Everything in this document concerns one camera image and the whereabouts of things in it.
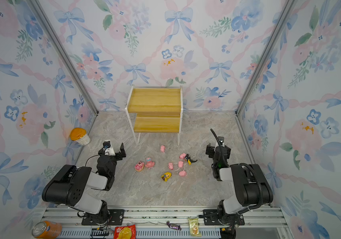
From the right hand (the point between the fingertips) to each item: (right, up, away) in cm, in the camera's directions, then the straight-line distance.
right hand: (219, 144), depth 93 cm
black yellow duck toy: (-19, -10, -3) cm, 22 cm away
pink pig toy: (-23, -7, -1) cm, 24 cm away
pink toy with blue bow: (-43, -12, -3) cm, 44 cm away
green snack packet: (-19, -36, -23) cm, 47 cm away
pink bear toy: (-49, -12, -5) cm, 50 cm away
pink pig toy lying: (-23, -17, -6) cm, 29 cm away
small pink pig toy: (-36, -3, +4) cm, 36 cm away
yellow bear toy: (-33, -17, -8) cm, 38 cm away
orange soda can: (-82, -32, -31) cm, 93 cm away
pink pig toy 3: (-24, -12, -2) cm, 27 cm away
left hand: (-63, +1, -4) cm, 63 cm away
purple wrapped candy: (-29, -37, -23) cm, 52 cm away
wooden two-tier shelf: (-39, +20, -17) cm, 47 cm away
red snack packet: (-51, -38, -24) cm, 68 cm away
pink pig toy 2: (-30, -13, -4) cm, 33 cm away
